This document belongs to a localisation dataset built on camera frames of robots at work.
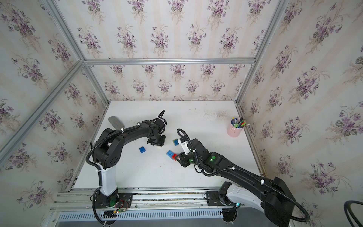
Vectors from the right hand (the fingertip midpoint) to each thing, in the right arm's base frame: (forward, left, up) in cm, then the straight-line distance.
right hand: (179, 157), depth 77 cm
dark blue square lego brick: (+14, +3, -9) cm, 16 cm away
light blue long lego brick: (+6, +7, -10) cm, 14 cm away
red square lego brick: (+4, +4, -9) cm, 11 cm away
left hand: (+14, +13, -12) cm, 22 cm away
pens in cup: (+22, -37, +1) cm, 43 cm away
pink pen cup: (+21, -35, -5) cm, 41 cm away
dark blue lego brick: (+9, +25, -10) cm, 28 cm away
